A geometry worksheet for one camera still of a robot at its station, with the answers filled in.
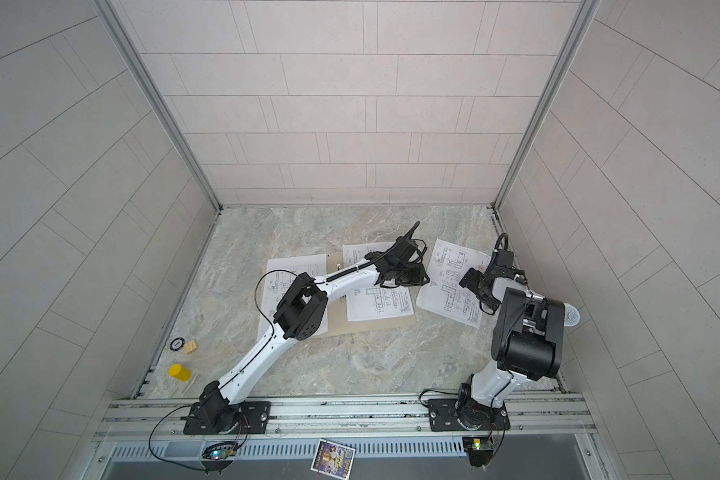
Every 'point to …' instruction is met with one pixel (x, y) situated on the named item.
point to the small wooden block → (190, 347)
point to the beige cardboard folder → (338, 321)
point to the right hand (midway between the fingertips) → (473, 283)
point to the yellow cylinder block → (179, 372)
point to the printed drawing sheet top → (279, 275)
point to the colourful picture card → (333, 459)
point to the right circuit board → (479, 449)
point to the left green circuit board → (220, 451)
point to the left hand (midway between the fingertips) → (438, 277)
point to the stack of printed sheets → (442, 291)
